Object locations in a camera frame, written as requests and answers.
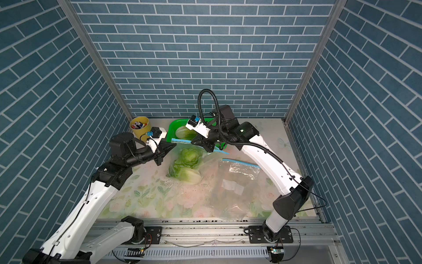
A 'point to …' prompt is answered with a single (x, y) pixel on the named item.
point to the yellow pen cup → (140, 126)
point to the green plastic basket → (175, 124)
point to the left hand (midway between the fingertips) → (178, 144)
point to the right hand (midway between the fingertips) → (197, 140)
